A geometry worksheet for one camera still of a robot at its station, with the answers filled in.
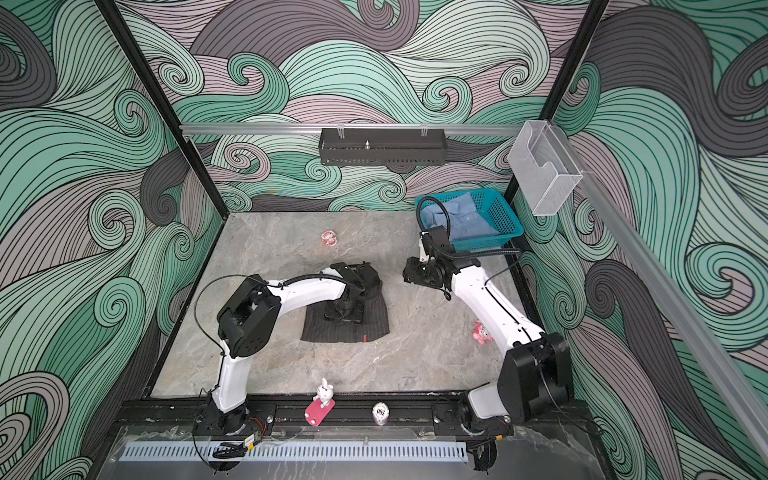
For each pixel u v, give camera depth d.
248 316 0.53
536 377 0.40
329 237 1.10
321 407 0.71
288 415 0.74
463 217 1.13
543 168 0.79
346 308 0.76
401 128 0.93
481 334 0.85
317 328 0.86
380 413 0.69
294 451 0.70
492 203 1.17
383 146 0.97
